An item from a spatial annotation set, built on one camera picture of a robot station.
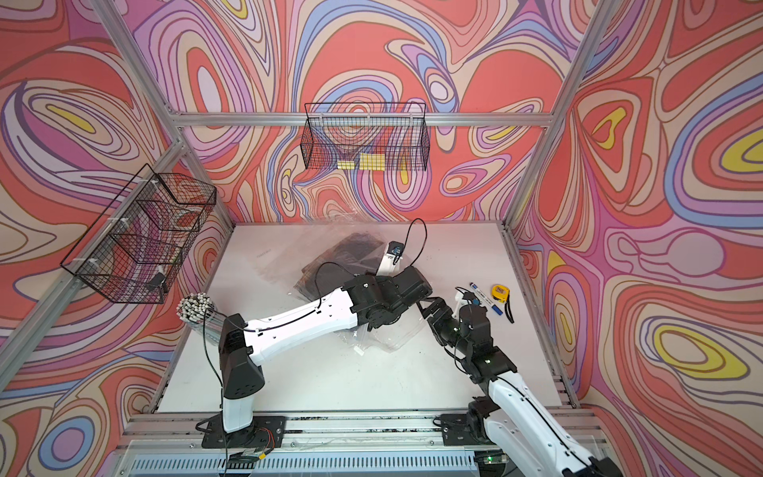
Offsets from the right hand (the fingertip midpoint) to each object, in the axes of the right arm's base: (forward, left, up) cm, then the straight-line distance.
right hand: (421, 316), depth 80 cm
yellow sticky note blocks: (+42, +14, +22) cm, 49 cm away
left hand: (+6, +8, +10) cm, 15 cm away
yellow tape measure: (+14, -29, -12) cm, 35 cm away
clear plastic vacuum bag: (+32, +46, -12) cm, 58 cm away
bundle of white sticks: (+1, +58, +7) cm, 58 cm away
